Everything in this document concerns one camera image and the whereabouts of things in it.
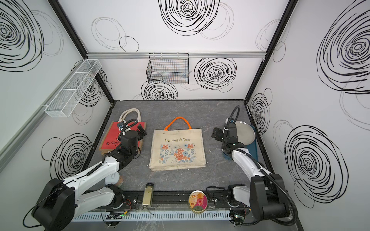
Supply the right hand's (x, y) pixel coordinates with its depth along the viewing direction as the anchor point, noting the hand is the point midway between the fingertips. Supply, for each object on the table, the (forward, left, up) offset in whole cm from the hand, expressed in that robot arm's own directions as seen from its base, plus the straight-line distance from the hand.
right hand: (221, 131), depth 88 cm
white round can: (-29, +59, -4) cm, 66 cm away
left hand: (-3, +52, +6) cm, 52 cm away
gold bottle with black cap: (-37, +40, -7) cm, 55 cm away
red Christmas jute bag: (-9, +47, +22) cm, 53 cm away
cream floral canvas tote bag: (-7, +27, -9) cm, 29 cm away
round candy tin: (-37, +15, -7) cm, 40 cm away
